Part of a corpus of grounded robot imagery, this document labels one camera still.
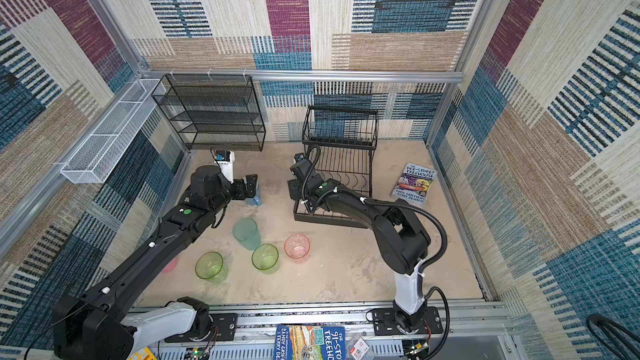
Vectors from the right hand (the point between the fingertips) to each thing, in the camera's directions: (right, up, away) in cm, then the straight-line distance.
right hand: (302, 185), depth 92 cm
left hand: (-17, +4, -12) cm, 22 cm away
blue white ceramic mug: (-17, -6, 0) cm, 18 cm away
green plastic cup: (-12, -24, -7) cm, 28 cm away
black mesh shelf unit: (-40, +30, +17) cm, 53 cm away
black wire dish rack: (+16, +19, +17) cm, 30 cm away
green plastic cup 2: (-30, -26, -9) cm, 40 cm away
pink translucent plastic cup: (-2, -21, -5) cm, 22 cm away
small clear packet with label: (+17, -43, -24) cm, 52 cm away
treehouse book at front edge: (+4, -41, -23) cm, 48 cm away
